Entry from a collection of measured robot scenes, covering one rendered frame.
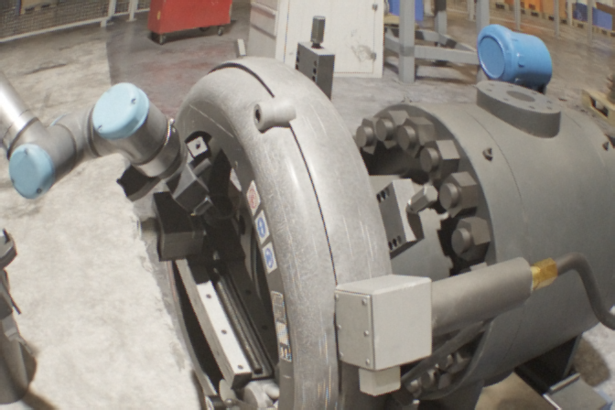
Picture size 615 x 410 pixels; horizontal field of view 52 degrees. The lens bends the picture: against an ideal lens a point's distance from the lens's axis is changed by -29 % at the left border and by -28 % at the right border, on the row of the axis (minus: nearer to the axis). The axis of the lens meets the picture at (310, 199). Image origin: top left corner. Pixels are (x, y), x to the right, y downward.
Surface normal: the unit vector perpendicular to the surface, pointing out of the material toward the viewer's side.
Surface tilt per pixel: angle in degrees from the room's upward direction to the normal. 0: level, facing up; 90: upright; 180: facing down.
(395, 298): 68
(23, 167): 93
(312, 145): 33
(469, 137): 20
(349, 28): 90
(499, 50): 90
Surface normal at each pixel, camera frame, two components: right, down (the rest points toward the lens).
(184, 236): 0.36, 0.72
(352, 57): 0.32, 0.38
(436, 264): 0.45, -0.13
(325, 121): 0.23, -0.64
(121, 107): -0.25, -0.39
